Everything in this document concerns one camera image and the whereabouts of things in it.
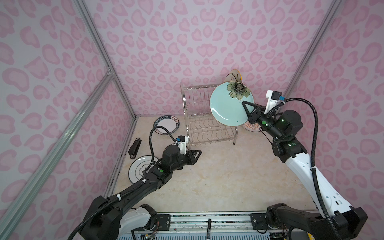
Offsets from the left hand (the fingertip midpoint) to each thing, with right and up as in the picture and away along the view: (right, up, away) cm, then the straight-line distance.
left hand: (201, 150), depth 77 cm
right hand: (+18, +22, -15) cm, 32 cm away
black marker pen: (+3, -37, -5) cm, 37 cm away
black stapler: (-44, -2, +23) cm, 50 cm away
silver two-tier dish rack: (+1, +13, +30) cm, 33 cm away
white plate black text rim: (-22, +15, +38) cm, 46 cm away
